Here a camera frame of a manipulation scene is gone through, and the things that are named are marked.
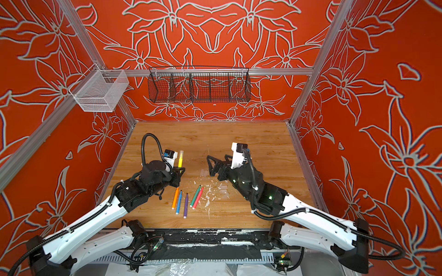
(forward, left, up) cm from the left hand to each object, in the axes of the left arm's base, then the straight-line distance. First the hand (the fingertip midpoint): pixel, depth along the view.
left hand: (183, 167), depth 74 cm
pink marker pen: (-6, -5, -20) cm, 22 cm away
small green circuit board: (-30, -44, -21) cm, 57 cm away
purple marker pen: (-15, 0, -20) cm, 24 cm away
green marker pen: (-6, -4, -20) cm, 21 cm away
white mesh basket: (+39, +52, +12) cm, 66 cm away
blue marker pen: (-13, +4, -20) cm, 24 cm away
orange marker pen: (-7, +6, -20) cm, 22 cm away
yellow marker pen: (+1, +1, +5) cm, 5 cm away
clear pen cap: (+8, -8, -20) cm, 23 cm away
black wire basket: (+51, -1, +10) cm, 52 cm away
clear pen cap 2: (+1, -18, -20) cm, 27 cm away
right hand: (-2, -13, +12) cm, 18 cm away
